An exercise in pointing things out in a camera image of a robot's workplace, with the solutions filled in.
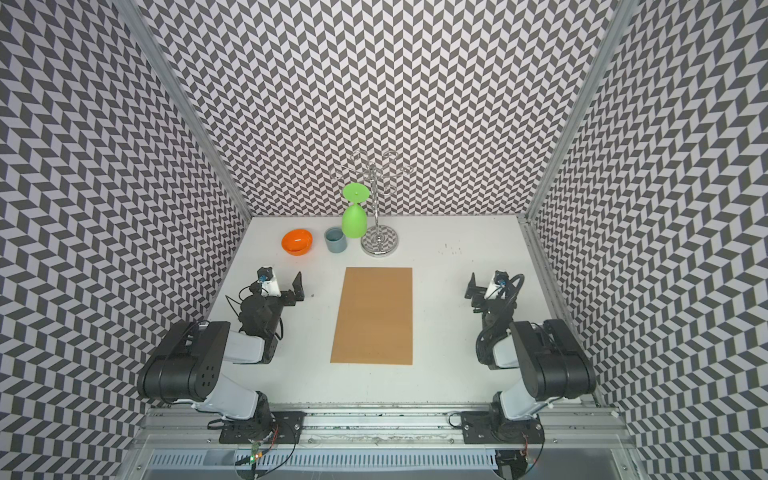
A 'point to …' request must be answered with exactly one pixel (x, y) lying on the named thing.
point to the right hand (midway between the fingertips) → (488, 280)
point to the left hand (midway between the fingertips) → (286, 274)
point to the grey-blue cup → (336, 241)
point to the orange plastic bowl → (297, 242)
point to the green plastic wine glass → (354, 218)
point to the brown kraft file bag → (375, 318)
